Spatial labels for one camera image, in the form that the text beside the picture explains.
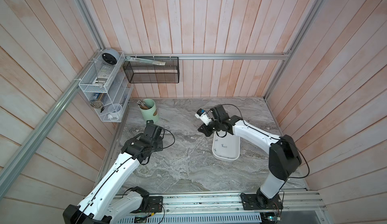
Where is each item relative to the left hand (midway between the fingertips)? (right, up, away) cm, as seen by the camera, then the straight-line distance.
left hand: (155, 144), depth 77 cm
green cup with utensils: (-9, +18, +19) cm, 27 cm away
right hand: (+23, +7, +11) cm, 27 cm away
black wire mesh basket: (-15, +45, +31) cm, 57 cm away
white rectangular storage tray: (+41, -5, +16) cm, 44 cm away
